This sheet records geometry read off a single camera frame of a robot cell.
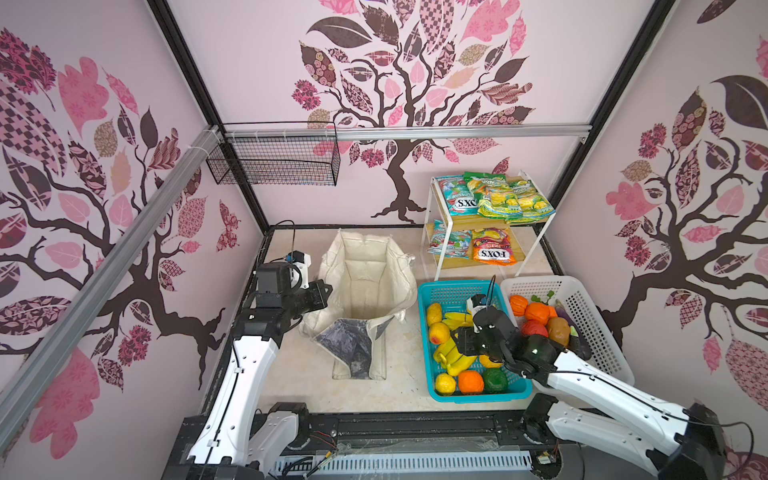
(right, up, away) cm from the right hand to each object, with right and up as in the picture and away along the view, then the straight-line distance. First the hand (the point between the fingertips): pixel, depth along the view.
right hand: (458, 330), depth 79 cm
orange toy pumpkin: (+27, +3, +10) cm, 29 cm away
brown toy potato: (+30, -1, +5) cm, 31 cm away
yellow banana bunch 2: (+1, +1, +9) cm, 9 cm away
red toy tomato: (+23, -1, +4) cm, 23 cm away
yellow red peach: (-4, -2, +5) cm, 7 cm away
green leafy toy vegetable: (+33, +8, +16) cm, 37 cm away
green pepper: (+9, -13, -3) cm, 16 cm away
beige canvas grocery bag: (-24, +11, +21) cm, 34 cm away
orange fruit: (+2, -13, -3) cm, 13 cm away
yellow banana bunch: (-2, -8, +3) cm, 9 cm away
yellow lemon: (-4, -14, -2) cm, 15 cm away
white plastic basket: (+41, -7, +2) cm, 42 cm away
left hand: (-34, +11, -4) cm, 36 cm away
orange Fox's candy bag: (+13, +23, +10) cm, 29 cm away
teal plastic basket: (+1, +8, +13) cm, 15 cm away
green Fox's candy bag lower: (+2, +24, +11) cm, 26 cm away
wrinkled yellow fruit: (-5, +2, +11) cm, 12 cm away
